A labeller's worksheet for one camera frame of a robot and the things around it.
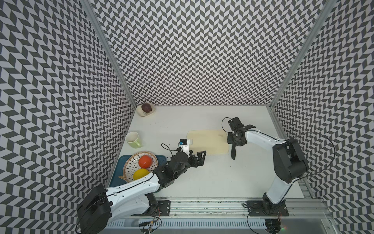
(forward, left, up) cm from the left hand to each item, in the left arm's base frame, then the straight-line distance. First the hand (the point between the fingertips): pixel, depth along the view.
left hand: (199, 153), depth 78 cm
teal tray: (-4, +48, -12) cm, 50 cm away
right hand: (+13, -23, -11) cm, 28 cm away
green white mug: (+13, +42, -6) cm, 45 cm away
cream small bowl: (+43, +47, -14) cm, 65 cm away
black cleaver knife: (+8, -22, -14) cm, 27 cm away
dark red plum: (+44, +40, -10) cm, 60 cm away
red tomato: (-1, +31, -8) cm, 32 cm away
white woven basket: (-1, +41, -12) cm, 42 cm away
